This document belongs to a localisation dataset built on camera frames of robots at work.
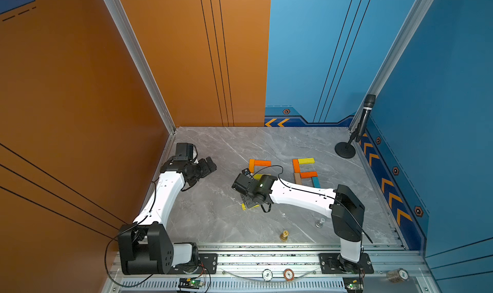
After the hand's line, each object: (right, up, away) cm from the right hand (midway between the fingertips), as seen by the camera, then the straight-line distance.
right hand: (252, 197), depth 84 cm
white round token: (+6, -26, -13) cm, 29 cm away
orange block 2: (+23, +12, +18) cm, 32 cm away
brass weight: (+13, -14, -7) cm, 20 cm away
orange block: (+5, +13, +19) cm, 24 cm away
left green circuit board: (-23, -28, -13) cm, 39 cm away
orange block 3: (+27, +8, +14) cm, 31 cm away
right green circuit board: (+38, -29, -13) cm, 49 cm away
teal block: (+32, +4, +13) cm, 35 cm away
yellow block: (+30, +14, +21) cm, 39 cm away
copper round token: (+14, -25, -13) cm, 32 cm away
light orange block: (0, +12, +19) cm, 22 cm away
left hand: (-19, +13, +2) cm, 23 cm away
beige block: (+23, +6, +13) cm, 27 cm away
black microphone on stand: (+52, +20, +28) cm, 62 cm away
